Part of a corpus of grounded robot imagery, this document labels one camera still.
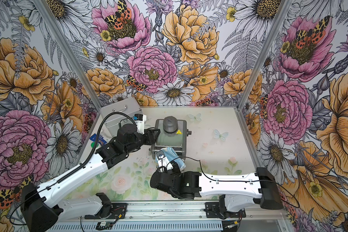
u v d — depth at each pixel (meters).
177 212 0.76
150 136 0.64
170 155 0.64
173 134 0.73
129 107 1.02
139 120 0.64
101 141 0.97
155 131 0.73
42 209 0.38
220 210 0.66
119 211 0.73
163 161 0.56
